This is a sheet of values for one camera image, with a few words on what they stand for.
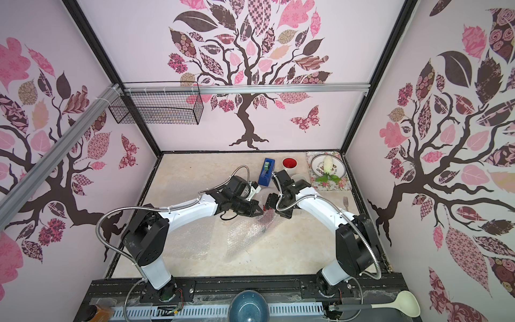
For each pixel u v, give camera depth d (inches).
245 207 29.8
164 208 20.3
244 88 36.8
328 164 42.5
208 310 27.5
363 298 28.0
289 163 40.8
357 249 17.0
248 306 27.4
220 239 34.1
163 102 37.2
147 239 18.1
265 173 40.7
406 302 27.5
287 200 24.6
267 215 33.7
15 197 19.9
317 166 44.6
